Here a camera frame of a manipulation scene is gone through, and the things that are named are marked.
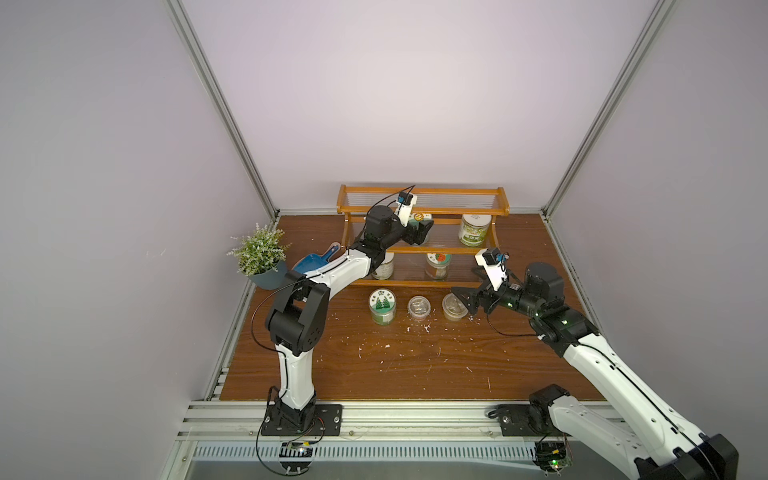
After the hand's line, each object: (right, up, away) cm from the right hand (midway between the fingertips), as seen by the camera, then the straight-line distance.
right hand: (467, 272), depth 72 cm
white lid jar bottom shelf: (-21, -1, +22) cm, 30 cm away
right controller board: (+19, -43, -4) cm, 47 cm away
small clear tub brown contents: (-1, -13, +14) cm, 19 cm away
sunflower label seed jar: (-10, +15, +15) cm, 24 cm away
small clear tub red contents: (-11, -12, +15) cm, 22 cm away
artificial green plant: (-59, +4, +15) cm, 61 cm away
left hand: (-9, +16, +15) cm, 23 cm away
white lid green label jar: (+5, +11, +13) cm, 18 cm away
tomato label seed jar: (-4, 0, +21) cm, 22 cm away
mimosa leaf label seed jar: (-21, -11, +13) cm, 28 cm away
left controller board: (-42, -46, -1) cm, 62 cm away
